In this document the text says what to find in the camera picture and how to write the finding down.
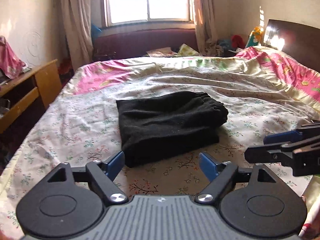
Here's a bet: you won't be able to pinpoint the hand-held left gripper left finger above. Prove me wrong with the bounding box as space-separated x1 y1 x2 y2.
46 151 127 204

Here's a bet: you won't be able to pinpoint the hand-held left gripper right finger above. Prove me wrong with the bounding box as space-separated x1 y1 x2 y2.
195 152 281 204

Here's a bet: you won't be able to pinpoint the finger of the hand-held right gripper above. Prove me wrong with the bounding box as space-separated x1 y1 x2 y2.
264 121 320 145
244 142 320 177

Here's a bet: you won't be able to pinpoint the black pants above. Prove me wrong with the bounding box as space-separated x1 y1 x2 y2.
116 92 229 168

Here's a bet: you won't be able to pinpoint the red green printed bed sheet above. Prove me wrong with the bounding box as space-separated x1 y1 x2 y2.
299 174 320 238

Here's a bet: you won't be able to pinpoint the floral patchwork bed quilt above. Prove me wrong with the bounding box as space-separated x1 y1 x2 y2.
0 46 320 233

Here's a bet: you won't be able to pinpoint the dark wooden headboard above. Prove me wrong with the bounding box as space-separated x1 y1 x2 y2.
262 19 320 73

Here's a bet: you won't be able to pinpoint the red patterned cloth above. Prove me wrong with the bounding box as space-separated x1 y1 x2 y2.
59 57 76 86

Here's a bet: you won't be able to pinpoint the colourful printed box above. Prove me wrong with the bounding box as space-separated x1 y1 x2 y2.
247 26 265 48

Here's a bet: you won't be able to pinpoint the red plush toy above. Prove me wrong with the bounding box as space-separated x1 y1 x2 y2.
231 34 245 49

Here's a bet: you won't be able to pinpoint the wooden desk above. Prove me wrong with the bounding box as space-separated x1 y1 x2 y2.
0 59 62 135

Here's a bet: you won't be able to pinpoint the black handbag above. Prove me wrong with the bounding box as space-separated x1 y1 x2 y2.
94 51 117 61

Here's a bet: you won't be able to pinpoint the teal plush toy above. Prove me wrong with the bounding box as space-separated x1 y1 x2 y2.
217 39 232 50

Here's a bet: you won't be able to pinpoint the green patterned paper bag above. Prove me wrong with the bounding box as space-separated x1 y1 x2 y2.
177 43 200 57

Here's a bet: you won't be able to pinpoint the magazine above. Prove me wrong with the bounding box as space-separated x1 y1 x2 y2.
146 47 177 58

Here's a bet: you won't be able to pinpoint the maroon window bench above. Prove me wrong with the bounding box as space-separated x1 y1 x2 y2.
93 27 201 58

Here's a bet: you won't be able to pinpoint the blue plastic bag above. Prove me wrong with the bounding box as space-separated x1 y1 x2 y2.
91 24 103 41

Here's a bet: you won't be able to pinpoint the beige curtain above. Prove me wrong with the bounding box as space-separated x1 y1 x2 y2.
59 0 95 68
192 0 218 53

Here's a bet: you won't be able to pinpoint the pink floral cloth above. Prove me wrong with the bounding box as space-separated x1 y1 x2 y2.
0 35 28 80

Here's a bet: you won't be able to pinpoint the window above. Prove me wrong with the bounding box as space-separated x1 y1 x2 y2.
103 0 196 28

